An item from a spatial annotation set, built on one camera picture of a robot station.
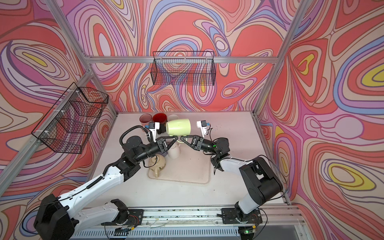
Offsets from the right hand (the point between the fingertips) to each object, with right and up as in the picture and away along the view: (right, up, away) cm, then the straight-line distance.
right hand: (182, 142), depth 71 cm
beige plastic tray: (+5, -17, +21) cm, 27 cm away
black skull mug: (-17, +13, +32) cm, 38 cm away
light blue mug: (-9, +14, +33) cm, 37 cm away
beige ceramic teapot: (-11, -9, -6) cm, 15 cm away
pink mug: (-28, +13, +31) cm, 44 cm away
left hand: (-1, +2, -4) cm, 4 cm away
